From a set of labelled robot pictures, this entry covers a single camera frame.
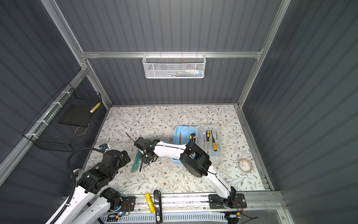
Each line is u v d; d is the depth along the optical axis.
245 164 0.87
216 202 0.72
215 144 0.84
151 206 0.72
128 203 0.73
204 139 0.87
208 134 0.87
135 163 0.88
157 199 0.70
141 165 0.87
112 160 0.56
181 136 1.02
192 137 0.91
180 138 0.99
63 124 0.73
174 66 1.24
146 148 0.71
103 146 0.66
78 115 0.77
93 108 0.80
